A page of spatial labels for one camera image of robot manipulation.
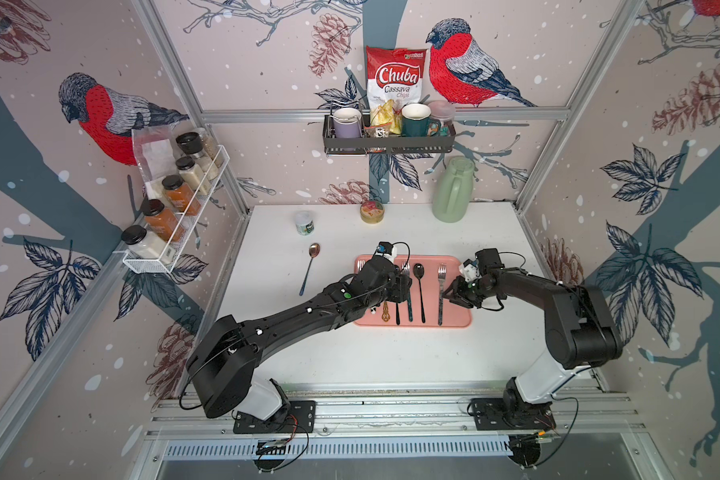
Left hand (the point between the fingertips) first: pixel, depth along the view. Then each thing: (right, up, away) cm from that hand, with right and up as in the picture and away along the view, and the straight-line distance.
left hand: (411, 275), depth 79 cm
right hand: (+14, -8, +15) cm, 22 cm away
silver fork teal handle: (+1, -1, +22) cm, 22 cm away
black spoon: (-3, -14, +12) cm, 19 cm away
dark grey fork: (+14, -1, +22) cm, 25 cm away
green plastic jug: (+18, +26, +21) cm, 38 cm away
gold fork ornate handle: (-6, -14, +13) cm, 20 cm away
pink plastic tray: (+7, -12, +14) cm, 20 cm away
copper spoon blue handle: (-32, +5, +28) cm, 42 cm away
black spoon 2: (+6, -2, +21) cm, 22 cm away
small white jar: (-36, +15, +31) cm, 50 cm away
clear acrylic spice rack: (-59, +4, -16) cm, 61 cm away
